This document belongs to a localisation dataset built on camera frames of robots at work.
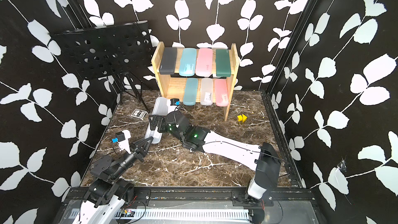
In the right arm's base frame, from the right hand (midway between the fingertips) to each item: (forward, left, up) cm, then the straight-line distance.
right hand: (154, 116), depth 67 cm
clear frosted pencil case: (+3, -4, +4) cm, 6 cm away
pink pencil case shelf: (+26, -32, -9) cm, 42 cm away
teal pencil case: (+27, -14, -11) cm, 32 cm away
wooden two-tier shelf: (+31, -2, -10) cm, 32 cm away
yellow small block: (+21, -48, -30) cm, 60 cm away
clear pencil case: (+24, -23, -8) cm, 34 cm away
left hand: (-8, 0, -5) cm, 9 cm away
